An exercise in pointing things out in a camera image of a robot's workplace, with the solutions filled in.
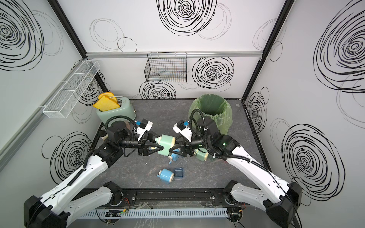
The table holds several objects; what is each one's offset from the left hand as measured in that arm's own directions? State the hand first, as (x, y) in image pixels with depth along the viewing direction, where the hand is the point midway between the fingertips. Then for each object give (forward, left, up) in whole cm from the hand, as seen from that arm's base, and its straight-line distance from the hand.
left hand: (162, 145), depth 62 cm
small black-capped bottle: (+17, +42, -23) cm, 51 cm away
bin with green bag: (+36, -30, -13) cm, 49 cm away
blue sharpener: (+4, -4, -23) cm, 23 cm away
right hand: (-1, -5, 0) cm, 5 cm away
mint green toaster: (+33, +31, -16) cm, 48 cm away
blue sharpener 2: (-6, -1, -21) cm, 22 cm away
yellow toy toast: (+32, +42, -8) cm, 54 cm away
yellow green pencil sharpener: (0, -3, +4) cm, 5 cm away
